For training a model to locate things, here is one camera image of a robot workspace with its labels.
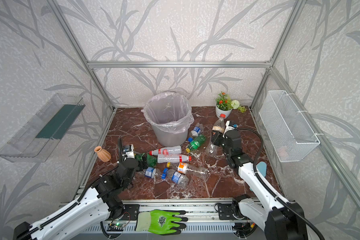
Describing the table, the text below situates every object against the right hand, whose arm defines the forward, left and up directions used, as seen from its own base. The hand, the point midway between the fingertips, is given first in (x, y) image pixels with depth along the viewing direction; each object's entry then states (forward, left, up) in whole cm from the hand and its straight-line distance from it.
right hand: (215, 127), depth 82 cm
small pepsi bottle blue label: (+8, +11, -18) cm, 23 cm away
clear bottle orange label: (-17, +17, -17) cm, 29 cm away
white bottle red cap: (-5, +28, -17) cm, 33 cm away
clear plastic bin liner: (+19, +28, -7) cm, 35 cm away
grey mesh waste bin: (+1, +31, -12) cm, 33 cm away
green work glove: (-42, +28, -19) cm, 54 cm away
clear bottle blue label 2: (-22, +19, -21) cm, 36 cm away
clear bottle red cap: (-10, +2, -7) cm, 13 cm away
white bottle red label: (-10, +24, -17) cm, 32 cm away
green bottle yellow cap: (-12, +36, -16) cm, 41 cm away
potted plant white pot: (+25, -9, -7) cm, 27 cm away
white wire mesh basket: (-15, -28, +14) cm, 35 cm away
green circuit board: (-43, +49, -20) cm, 68 cm away
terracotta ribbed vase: (-10, +65, -13) cm, 67 cm away
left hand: (-11, +40, -7) cm, 42 cm away
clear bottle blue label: (-19, +37, -16) cm, 44 cm away
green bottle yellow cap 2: (-1, +10, -16) cm, 19 cm away
